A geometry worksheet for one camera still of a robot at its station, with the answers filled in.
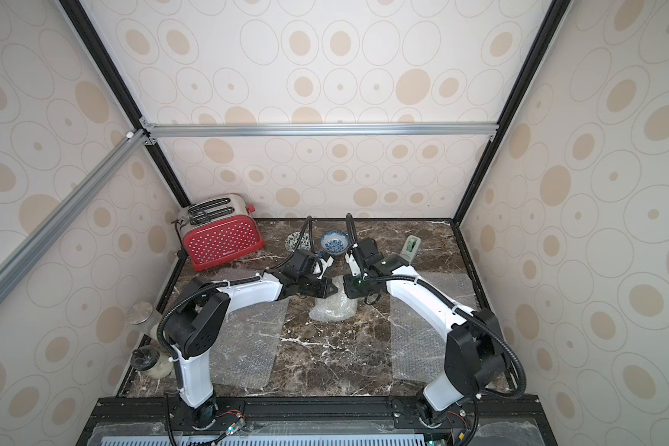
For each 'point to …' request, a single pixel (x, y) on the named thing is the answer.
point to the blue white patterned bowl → (334, 242)
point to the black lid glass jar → (151, 362)
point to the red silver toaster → (217, 229)
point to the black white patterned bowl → (292, 239)
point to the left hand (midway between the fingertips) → (345, 290)
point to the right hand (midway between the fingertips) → (359, 288)
